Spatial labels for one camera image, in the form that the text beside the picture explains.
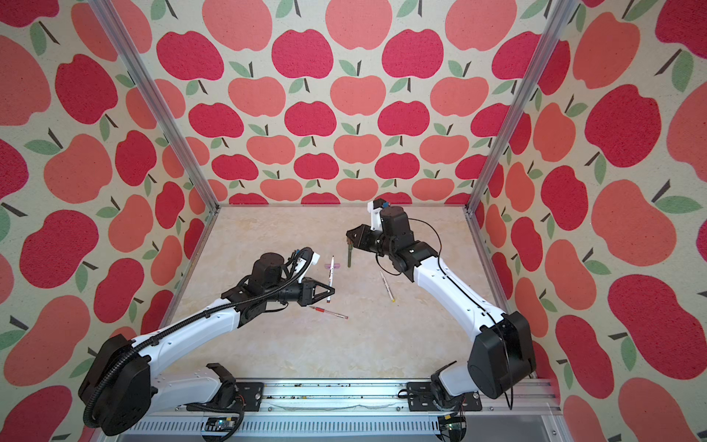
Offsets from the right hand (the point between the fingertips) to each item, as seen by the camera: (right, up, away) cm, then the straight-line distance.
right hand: (353, 231), depth 78 cm
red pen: (-8, -27, +12) cm, 31 cm away
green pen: (-1, -6, +30) cm, 30 cm away
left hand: (-5, -17, -4) cm, 19 cm away
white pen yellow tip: (+12, -21, +17) cm, 30 cm away
